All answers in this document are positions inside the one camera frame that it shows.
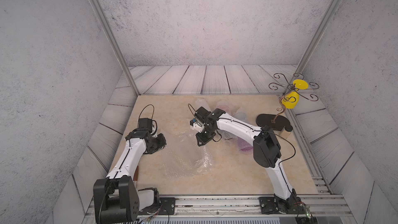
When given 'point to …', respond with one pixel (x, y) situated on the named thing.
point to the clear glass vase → (204, 163)
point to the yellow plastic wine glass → (290, 99)
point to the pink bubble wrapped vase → (224, 106)
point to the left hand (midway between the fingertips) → (166, 143)
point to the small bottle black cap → (286, 131)
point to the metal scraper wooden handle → (136, 176)
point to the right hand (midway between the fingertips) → (200, 143)
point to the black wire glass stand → (278, 121)
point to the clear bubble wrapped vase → (202, 102)
